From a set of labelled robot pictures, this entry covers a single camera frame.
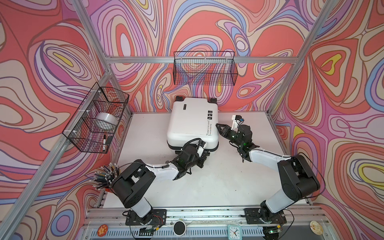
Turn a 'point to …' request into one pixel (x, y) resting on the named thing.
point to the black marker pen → (104, 143)
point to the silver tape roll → (107, 117)
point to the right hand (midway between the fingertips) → (216, 128)
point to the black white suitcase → (192, 118)
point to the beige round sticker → (316, 227)
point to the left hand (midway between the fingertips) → (209, 153)
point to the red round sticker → (102, 230)
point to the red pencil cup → (103, 179)
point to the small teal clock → (234, 232)
